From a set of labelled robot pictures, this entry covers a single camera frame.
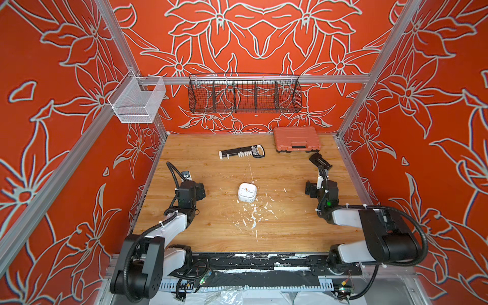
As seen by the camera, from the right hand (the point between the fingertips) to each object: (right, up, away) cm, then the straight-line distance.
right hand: (319, 179), depth 92 cm
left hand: (-63, -2, -2) cm, 63 cm away
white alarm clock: (-36, -6, 0) cm, 36 cm away
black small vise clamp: (+5, +9, +11) cm, 15 cm away
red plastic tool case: (-6, +21, +19) cm, 30 cm away
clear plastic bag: (-46, -38, -25) cm, 65 cm away
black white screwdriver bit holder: (-30, +15, +18) cm, 38 cm away
